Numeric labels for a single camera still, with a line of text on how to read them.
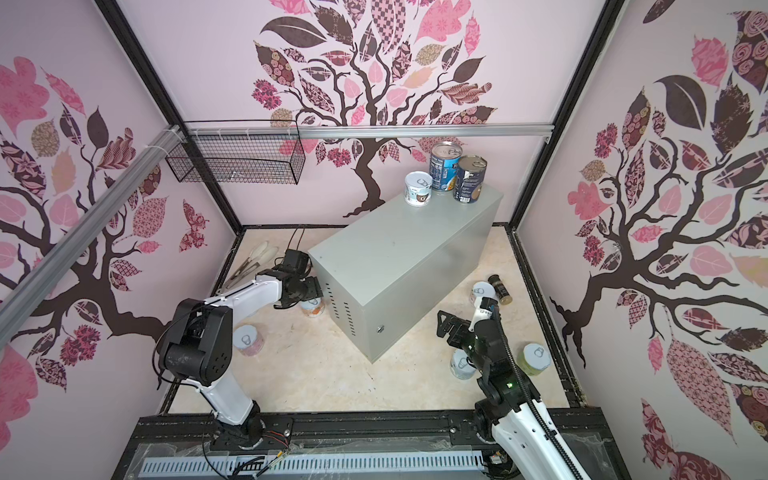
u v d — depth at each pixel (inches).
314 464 27.4
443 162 29.3
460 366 31.2
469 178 28.5
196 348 18.7
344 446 28.4
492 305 26.7
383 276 25.0
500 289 38.3
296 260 30.6
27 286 20.3
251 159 31.3
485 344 22.4
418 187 29.6
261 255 42.8
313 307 36.3
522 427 19.8
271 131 35.4
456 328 27.0
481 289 37.3
